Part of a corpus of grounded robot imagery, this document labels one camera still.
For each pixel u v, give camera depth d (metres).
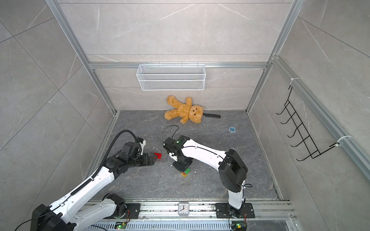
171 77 1.00
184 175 0.85
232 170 0.46
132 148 0.61
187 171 0.72
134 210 0.73
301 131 0.69
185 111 1.11
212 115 1.18
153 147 0.98
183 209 0.73
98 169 0.51
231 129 1.07
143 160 0.71
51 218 0.42
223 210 0.73
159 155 0.93
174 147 0.59
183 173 0.84
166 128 1.09
